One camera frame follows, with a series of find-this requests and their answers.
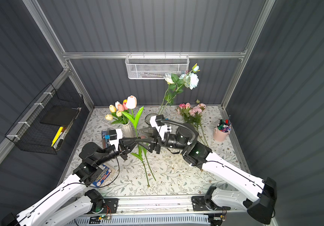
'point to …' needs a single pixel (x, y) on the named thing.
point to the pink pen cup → (219, 135)
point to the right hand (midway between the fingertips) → (141, 136)
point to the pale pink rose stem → (188, 105)
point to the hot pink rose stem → (182, 106)
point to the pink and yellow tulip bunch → (116, 110)
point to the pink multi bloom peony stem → (195, 119)
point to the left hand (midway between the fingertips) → (140, 141)
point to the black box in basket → (60, 115)
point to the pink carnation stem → (197, 111)
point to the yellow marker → (57, 135)
